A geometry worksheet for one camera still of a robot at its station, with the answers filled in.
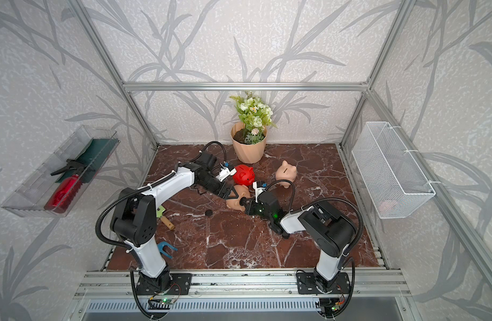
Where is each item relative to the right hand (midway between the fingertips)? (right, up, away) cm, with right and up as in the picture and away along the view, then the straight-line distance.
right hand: (240, 200), depth 89 cm
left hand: (-3, +3, -2) cm, 5 cm away
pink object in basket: (+54, +1, -18) cm, 57 cm away
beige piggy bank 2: (+21, +13, +7) cm, 26 cm away
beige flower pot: (+3, +22, +13) cm, 26 cm away
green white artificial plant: (+6, +39, +5) cm, 40 cm away
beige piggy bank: (+1, +4, 0) cm, 4 cm away
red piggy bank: (+1, +11, +6) cm, 12 cm away
